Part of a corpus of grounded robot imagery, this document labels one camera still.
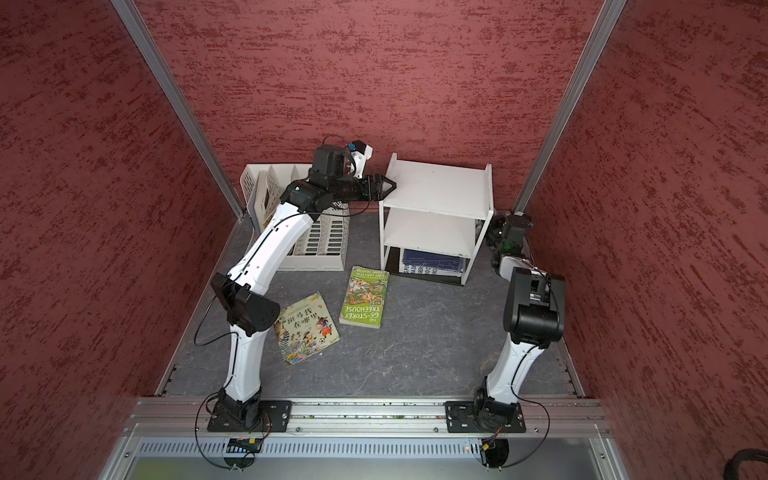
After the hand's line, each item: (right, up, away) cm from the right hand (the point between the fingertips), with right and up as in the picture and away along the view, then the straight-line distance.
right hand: (478, 213), depth 97 cm
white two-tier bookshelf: (-18, 0, -21) cm, 28 cm away
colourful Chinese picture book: (-56, -36, -7) cm, 67 cm away
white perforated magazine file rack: (-55, -11, +12) cm, 57 cm away
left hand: (-31, +5, -19) cm, 37 cm away
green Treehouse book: (-37, -27, -4) cm, 46 cm away
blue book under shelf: (-16, -16, 0) cm, 23 cm away
